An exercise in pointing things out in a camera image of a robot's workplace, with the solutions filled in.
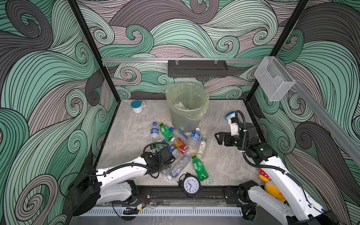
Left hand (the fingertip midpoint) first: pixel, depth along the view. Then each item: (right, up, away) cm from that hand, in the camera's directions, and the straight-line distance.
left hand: (164, 164), depth 81 cm
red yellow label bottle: (+10, +9, +6) cm, 15 cm away
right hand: (+33, +19, -5) cm, 38 cm away
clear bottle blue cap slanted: (+9, +16, +17) cm, 25 cm away
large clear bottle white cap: (+11, 0, +2) cm, 11 cm away
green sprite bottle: (0, +17, +14) cm, 22 cm away
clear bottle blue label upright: (-8, +17, +14) cm, 23 cm away
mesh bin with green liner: (+16, +38, +22) cm, 47 cm away
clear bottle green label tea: (+24, +9, +5) cm, 26 cm away
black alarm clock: (+15, -9, -6) cm, 18 cm away
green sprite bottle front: (+21, -1, -3) cm, 21 cm away
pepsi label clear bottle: (+7, +6, +5) cm, 10 cm away
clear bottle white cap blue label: (+20, +13, +9) cm, 26 cm away
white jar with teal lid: (-24, +36, +26) cm, 50 cm away
